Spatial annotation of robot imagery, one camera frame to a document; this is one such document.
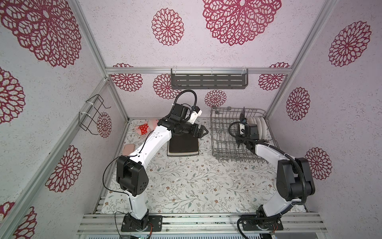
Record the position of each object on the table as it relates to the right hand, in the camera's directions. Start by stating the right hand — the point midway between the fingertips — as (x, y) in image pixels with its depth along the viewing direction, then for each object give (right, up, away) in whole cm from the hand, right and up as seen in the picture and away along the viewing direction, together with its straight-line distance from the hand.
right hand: (241, 130), depth 94 cm
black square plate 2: (+2, +10, +3) cm, 11 cm away
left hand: (-27, -1, -13) cm, 30 cm away
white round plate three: (+3, 0, -18) cm, 18 cm away
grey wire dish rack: (-9, -11, +9) cm, 17 cm away
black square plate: (-37, -9, +9) cm, 39 cm away
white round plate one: (+8, +7, +5) cm, 11 cm away
